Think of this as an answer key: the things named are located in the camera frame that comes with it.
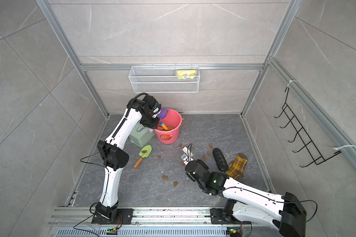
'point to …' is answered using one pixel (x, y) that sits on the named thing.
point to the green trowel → (149, 148)
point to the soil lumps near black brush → (209, 153)
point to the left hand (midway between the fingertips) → (156, 124)
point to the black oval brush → (220, 160)
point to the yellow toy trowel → (164, 126)
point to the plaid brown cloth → (236, 168)
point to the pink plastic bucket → (173, 121)
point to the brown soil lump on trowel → (144, 151)
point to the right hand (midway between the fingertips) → (193, 162)
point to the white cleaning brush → (184, 157)
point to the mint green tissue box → (141, 135)
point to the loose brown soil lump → (175, 183)
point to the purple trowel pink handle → (162, 114)
